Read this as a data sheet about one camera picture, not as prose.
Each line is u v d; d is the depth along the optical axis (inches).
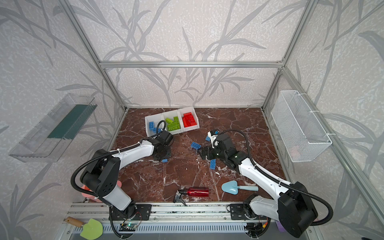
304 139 24.1
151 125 42.6
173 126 41.3
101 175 18.0
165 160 33.9
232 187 31.5
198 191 30.0
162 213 29.7
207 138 40.2
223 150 24.8
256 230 28.3
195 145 37.9
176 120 42.6
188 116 44.0
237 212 29.0
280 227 27.2
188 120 43.7
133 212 27.2
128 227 27.8
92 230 27.4
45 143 25.1
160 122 33.4
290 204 15.6
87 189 18.5
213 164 35.1
